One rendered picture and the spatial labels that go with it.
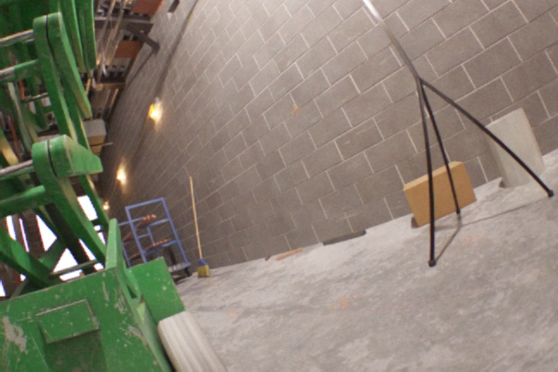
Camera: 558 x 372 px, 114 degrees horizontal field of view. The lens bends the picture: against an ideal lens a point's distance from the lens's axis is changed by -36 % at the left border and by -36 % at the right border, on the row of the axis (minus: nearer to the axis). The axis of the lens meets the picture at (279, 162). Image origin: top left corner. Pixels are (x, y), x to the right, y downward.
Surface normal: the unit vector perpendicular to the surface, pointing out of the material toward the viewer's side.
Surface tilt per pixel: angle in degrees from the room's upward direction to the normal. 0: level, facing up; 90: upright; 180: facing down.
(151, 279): 90
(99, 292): 90
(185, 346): 48
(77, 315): 90
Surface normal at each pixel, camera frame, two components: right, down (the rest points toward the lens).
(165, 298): 0.44, -0.34
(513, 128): -0.45, 0.04
